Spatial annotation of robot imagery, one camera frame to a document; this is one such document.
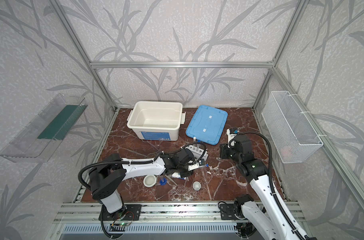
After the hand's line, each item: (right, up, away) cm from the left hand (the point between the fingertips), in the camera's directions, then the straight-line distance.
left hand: (195, 163), depth 86 cm
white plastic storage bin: (-31, +25, +30) cm, 49 cm away
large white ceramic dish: (-26, -9, -3) cm, 27 cm away
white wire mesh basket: (+40, +18, -23) cm, 50 cm away
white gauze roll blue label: (-11, -5, -2) cm, 12 cm away
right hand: (+13, +15, -9) cm, 22 cm away
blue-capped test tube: (-6, -8, -2) cm, 10 cm away
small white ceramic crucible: (+1, -11, -4) cm, 12 cm away
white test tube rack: (+2, +5, +4) cm, 7 cm away
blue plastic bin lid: (+10, +22, +25) cm, 35 cm away
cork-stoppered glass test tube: (0, +10, +3) cm, 11 cm away
